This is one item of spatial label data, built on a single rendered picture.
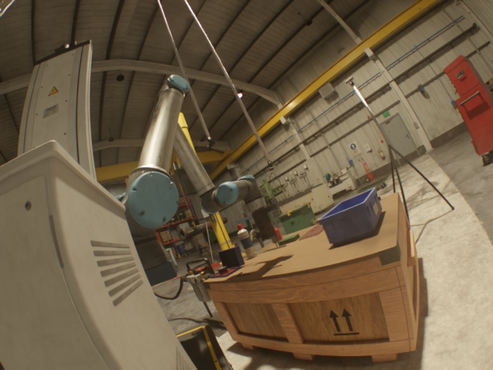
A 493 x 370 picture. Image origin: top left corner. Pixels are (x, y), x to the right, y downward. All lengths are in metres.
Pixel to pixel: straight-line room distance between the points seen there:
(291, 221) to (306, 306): 3.13
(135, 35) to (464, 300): 9.71
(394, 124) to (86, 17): 12.93
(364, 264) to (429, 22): 11.72
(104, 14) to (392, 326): 8.97
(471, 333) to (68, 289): 0.99
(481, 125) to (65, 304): 3.06
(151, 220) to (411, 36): 11.57
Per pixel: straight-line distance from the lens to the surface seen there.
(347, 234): 0.78
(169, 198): 0.60
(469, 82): 2.91
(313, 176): 6.99
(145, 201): 0.56
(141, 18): 8.89
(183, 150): 0.99
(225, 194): 0.86
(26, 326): 0.27
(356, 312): 0.76
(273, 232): 0.98
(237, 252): 1.15
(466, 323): 0.96
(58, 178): 0.25
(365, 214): 0.74
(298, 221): 3.80
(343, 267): 0.65
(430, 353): 0.88
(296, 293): 0.78
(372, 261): 0.62
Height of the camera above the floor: 0.69
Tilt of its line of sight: 10 degrees up
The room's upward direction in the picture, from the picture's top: 23 degrees counter-clockwise
